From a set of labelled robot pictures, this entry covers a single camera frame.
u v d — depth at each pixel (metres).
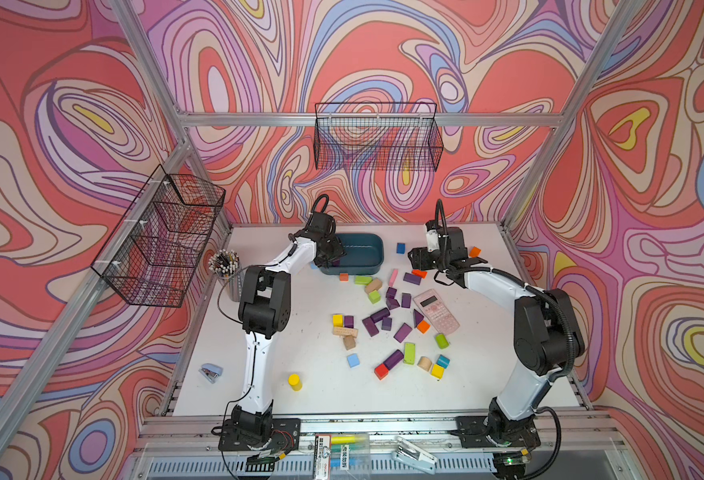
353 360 0.86
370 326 0.91
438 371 0.83
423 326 0.92
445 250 0.73
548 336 0.49
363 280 1.02
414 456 0.69
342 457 0.69
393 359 0.84
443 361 0.84
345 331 0.91
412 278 1.02
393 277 1.03
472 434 0.73
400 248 1.11
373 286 1.01
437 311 0.94
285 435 0.73
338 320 0.91
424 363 0.84
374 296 0.98
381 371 0.83
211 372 0.82
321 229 0.84
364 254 1.14
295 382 0.77
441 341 0.88
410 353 0.86
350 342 0.87
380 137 0.96
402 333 0.91
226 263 0.86
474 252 1.11
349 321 0.91
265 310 0.59
